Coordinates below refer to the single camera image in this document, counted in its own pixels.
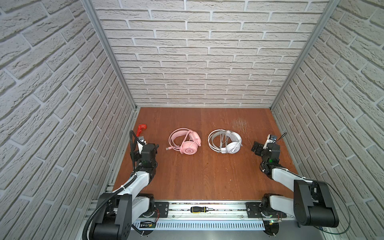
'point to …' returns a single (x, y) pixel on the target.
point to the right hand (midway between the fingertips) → (262, 142)
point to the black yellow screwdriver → (195, 209)
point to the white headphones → (234, 143)
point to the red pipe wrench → (141, 127)
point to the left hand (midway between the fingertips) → (140, 145)
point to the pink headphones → (185, 140)
